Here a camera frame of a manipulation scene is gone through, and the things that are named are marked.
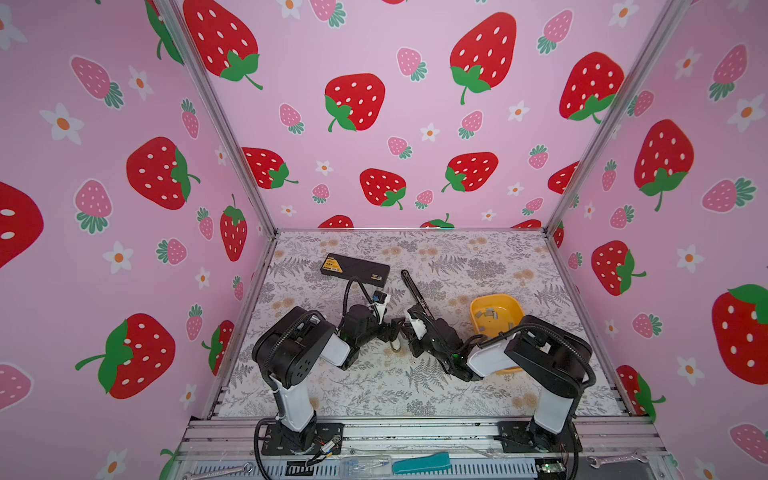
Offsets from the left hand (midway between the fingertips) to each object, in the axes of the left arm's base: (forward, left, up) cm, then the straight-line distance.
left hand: (396, 315), depth 93 cm
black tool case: (+19, +11, -3) cm, 22 cm away
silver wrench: (-38, -49, -3) cm, 62 cm away
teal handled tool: (-38, -10, -4) cm, 40 cm away
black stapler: (+8, -7, -2) cm, 11 cm away
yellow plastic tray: (+2, -32, -3) cm, 33 cm away
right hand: (-5, -2, +1) cm, 5 cm away
